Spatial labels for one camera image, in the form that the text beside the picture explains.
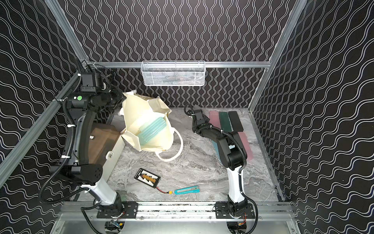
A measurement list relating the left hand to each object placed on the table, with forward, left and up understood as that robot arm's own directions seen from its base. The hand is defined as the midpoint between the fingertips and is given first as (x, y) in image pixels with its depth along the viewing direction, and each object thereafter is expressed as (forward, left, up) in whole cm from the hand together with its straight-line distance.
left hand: (124, 91), depth 71 cm
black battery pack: (-27, -10, -39) cm, 49 cm away
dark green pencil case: (+16, -59, -40) cm, 73 cm away
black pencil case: (+17, -67, -39) cm, 79 cm away
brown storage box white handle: (-12, +16, -29) cm, 36 cm away
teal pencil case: (-6, -51, -40) cm, 66 cm away
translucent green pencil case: (-2, -7, -29) cm, 30 cm away
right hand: (+14, -43, -30) cm, 54 cm away
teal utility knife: (-32, -35, -41) cm, 63 cm away
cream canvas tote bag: (+6, +1, -22) cm, 23 cm away
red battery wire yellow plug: (-34, -24, -40) cm, 58 cm away
